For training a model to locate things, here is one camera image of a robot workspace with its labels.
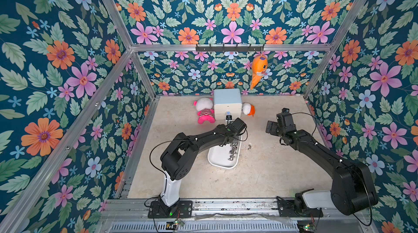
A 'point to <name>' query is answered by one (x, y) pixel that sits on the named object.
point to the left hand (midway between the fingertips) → (234, 135)
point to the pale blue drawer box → (227, 102)
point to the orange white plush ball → (248, 109)
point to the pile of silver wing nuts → (234, 146)
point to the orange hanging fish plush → (259, 66)
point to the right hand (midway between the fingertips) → (276, 125)
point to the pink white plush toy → (204, 105)
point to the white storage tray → (226, 157)
